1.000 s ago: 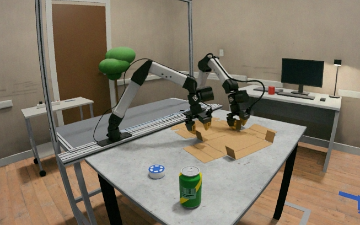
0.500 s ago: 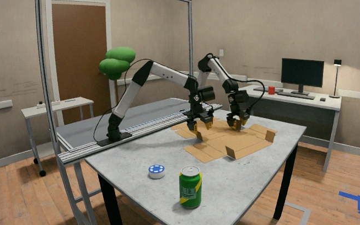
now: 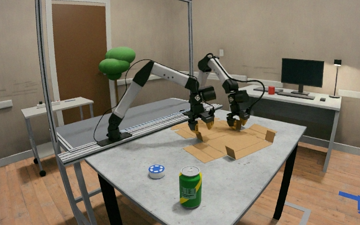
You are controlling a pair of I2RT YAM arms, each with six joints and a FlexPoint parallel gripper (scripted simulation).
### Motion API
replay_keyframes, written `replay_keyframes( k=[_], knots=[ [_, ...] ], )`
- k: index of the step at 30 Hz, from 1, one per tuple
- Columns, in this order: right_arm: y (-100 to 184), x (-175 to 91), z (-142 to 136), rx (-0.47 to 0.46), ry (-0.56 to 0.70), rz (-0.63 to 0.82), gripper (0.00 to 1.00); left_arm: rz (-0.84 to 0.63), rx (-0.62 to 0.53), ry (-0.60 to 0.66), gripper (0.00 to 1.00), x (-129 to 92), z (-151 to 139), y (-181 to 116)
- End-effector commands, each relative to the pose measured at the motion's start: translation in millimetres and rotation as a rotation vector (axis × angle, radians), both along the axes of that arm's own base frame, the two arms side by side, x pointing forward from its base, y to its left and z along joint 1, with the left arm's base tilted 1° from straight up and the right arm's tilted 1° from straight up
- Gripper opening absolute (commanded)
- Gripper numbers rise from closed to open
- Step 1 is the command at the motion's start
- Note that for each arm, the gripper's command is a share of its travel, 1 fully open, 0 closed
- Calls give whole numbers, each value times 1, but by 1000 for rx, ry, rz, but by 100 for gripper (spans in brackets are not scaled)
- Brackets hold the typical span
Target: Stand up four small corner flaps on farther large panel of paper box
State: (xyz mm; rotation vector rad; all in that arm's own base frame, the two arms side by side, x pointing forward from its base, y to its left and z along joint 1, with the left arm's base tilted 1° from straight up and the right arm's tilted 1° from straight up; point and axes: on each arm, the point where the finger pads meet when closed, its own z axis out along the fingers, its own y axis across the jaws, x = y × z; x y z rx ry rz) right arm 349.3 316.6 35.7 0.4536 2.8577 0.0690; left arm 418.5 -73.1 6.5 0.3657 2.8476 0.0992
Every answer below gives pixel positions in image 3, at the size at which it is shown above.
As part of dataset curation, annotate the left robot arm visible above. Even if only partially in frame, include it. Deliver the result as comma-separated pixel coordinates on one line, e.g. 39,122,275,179
182,56,251,120

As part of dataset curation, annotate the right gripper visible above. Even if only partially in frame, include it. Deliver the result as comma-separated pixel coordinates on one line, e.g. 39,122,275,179
188,104,214,134

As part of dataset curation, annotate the green drink can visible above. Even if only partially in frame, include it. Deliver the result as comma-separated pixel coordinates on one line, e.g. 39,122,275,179
179,166,202,208

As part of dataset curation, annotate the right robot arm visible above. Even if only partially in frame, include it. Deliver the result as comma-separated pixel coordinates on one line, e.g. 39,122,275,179
97,61,216,147

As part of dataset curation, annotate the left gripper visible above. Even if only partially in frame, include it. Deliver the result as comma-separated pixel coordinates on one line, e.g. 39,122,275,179
226,103,248,130

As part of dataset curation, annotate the flat brown cardboard box blank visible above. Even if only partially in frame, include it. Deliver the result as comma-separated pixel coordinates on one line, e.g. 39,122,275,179
171,118,277,163

